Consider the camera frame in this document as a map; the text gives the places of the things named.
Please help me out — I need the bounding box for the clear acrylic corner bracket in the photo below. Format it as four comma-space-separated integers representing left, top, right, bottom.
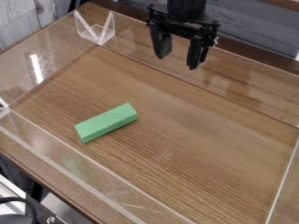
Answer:
74, 10, 116, 46

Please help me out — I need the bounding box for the green rectangular block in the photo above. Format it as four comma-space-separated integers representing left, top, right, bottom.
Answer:
75, 103, 138, 144

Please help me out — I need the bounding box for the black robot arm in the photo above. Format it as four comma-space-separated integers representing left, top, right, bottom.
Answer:
147, 0, 220, 70

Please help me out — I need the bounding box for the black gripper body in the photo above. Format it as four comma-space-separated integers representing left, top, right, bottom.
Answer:
147, 3, 220, 46

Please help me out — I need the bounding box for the black device with logo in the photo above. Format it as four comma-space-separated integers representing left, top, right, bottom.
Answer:
26, 196, 68, 224

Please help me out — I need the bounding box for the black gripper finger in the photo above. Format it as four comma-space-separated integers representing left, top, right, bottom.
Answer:
150, 23, 172, 59
187, 36, 210, 70

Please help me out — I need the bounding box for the clear acrylic tray enclosure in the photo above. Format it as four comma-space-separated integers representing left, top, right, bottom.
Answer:
0, 10, 299, 224

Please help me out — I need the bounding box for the black cable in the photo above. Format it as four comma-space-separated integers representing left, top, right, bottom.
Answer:
0, 195, 43, 224

